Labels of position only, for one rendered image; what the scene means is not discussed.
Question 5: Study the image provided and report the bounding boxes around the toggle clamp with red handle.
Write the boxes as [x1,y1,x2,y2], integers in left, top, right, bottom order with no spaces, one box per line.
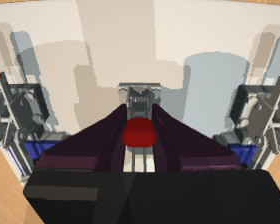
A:
[0,72,49,185]

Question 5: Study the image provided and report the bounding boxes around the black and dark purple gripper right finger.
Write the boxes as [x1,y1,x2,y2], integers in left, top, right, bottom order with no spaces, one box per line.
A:
[151,103,244,172]

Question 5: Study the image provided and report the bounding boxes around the blue flat plate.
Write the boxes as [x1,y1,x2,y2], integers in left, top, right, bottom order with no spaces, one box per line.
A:
[8,134,65,177]

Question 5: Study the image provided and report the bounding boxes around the blue rectangular block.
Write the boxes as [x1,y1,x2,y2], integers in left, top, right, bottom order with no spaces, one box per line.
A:
[223,135,257,165]

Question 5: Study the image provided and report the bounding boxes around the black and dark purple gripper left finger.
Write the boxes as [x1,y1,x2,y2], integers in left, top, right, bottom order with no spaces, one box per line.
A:
[33,103,127,172]

